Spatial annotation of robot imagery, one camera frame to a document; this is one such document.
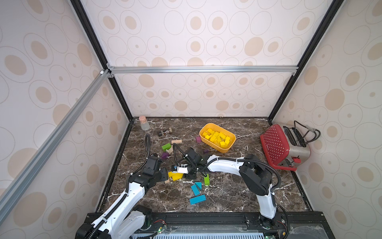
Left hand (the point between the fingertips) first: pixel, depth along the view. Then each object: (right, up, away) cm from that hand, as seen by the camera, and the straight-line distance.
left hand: (167, 171), depth 84 cm
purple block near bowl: (+23, +9, +16) cm, 29 cm away
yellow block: (+29, +19, +20) cm, 40 cm away
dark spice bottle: (-6, +22, +24) cm, 33 cm away
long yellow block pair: (+4, -4, +3) cm, 7 cm away
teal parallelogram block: (+16, -10, 0) cm, 19 cm away
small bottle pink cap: (-22, +27, +28) cm, 45 cm away
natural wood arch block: (-1, +10, +15) cm, 18 cm away
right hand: (+11, -1, +8) cm, 14 cm away
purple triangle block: (-4, +7, +14) cm, 16 cm away
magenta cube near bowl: (+18, +17, +21) cm, 33 cm away
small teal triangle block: (+18, -8, 0) cm, 19 cm away
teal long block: (+17, -15, -3) cm, 23 cm away
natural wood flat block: (+3, +15, +22) cm, 27 cm away
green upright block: (+22, -6, +2) cm, 23 cm away
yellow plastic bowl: (+31, +17, +20) cm, 41 cm away
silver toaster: (+73, +11, -2) cm, 74 cm away
